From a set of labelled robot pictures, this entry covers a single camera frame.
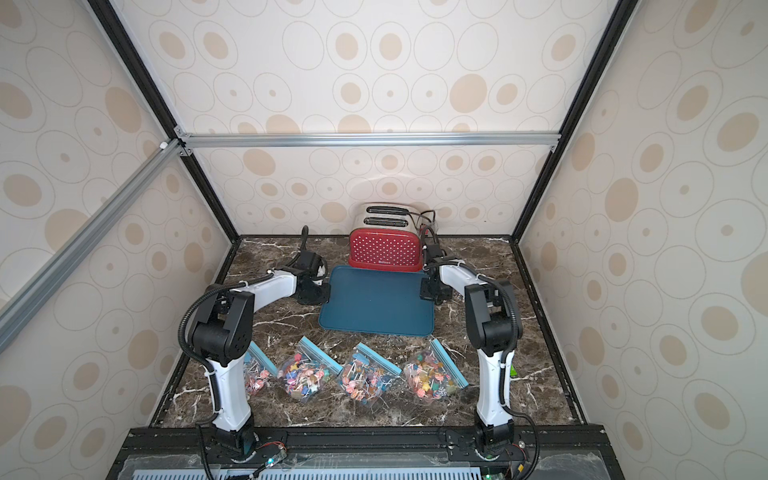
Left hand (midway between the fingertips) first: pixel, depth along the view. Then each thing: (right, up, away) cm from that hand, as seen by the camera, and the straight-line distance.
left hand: (335, 297), depth 100 cm
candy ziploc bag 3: (+13, -20, -19) cm, 30 cm away
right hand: (+37, 0, +2) cm, 38 cm away
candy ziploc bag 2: (-4, -19, -17) cm, 26 cm away
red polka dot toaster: (+17, +20, -3) cm, 27 cm away
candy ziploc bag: (-19, -19, -16) cm, 31 cm away
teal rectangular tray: (+14, -2, 0) cm, 14 cm away
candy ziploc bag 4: (+31, -20, -17) cm, 40 cm away
